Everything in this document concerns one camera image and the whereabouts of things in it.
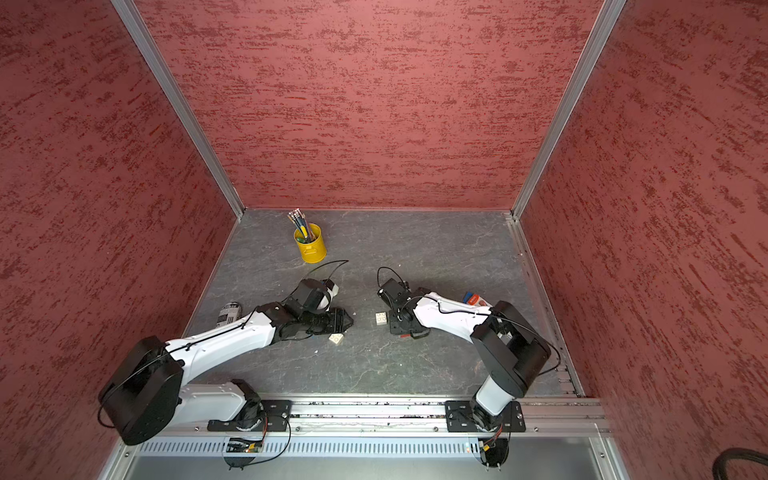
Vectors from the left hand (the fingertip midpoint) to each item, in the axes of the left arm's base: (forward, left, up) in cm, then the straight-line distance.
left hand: (344, 328), depth 84 cm
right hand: (+1, -17, -5) cm, 18 cm away
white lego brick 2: (+5, -10, -3) cm, 12 cm away
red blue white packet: (+12, -41, -5) cm, 43 cm away
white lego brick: (-2, +3, -3) cm, 4 cm away
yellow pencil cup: (+27, +13, +4) cm, 30 cm away
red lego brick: (0, -18, -5) cm, 18 cm away
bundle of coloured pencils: (+33, +18, +10) cm, 39 cm away
